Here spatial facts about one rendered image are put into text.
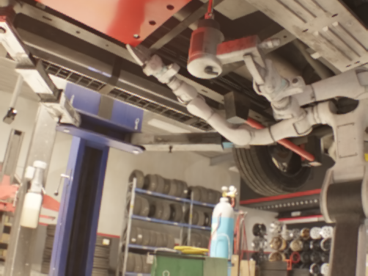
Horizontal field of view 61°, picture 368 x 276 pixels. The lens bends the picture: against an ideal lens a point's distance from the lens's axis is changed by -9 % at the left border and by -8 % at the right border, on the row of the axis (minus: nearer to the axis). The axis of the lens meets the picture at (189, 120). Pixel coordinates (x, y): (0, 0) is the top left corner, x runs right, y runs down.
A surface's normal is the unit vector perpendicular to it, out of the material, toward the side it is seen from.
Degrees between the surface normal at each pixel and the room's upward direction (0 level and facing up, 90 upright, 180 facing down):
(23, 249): 90
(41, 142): 90
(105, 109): 90
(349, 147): 86
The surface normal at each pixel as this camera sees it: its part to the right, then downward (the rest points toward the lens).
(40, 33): 0.61, -0.26
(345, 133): -0.66, -0.40
